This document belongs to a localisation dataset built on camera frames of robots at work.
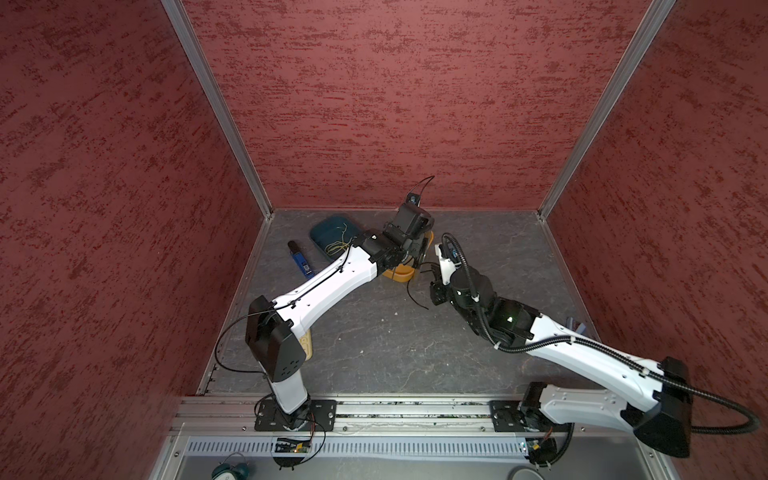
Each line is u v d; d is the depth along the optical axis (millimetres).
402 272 960
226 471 635
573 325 893
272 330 421
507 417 739
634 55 778
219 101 877
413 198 660
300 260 1033
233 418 756
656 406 398
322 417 741
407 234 569
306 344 847
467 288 486
